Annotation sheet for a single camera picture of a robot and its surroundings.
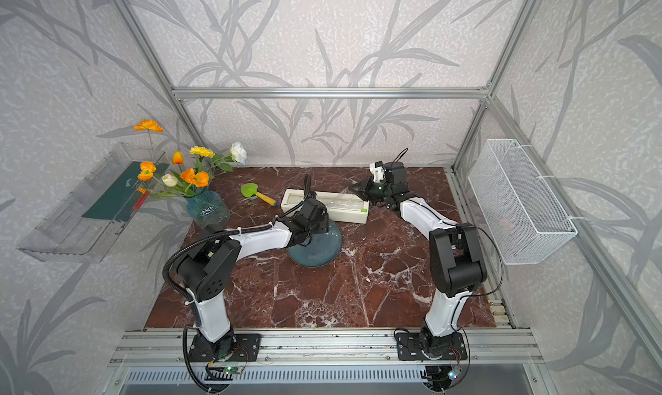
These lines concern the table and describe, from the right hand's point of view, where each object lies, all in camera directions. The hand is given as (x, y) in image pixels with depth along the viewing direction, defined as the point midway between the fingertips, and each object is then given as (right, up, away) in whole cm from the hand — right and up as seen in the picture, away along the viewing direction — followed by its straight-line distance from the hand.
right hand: (348, 185), depth 88 cm
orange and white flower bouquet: (-54, +2, -11) cm, 55 cm away
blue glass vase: (-51, -9, +3) cm, 52 cm away
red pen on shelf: (-56, -5, -20) cm, 60 cm away
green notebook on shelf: (-61, -4, -21) cm, 65 cm away
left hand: (-10, -12, +8) cm, 18 cm away
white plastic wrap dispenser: (-3, -8, +6) cm, 11 cm away
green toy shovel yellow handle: (-43, -2, +22) cm, 48 cm away
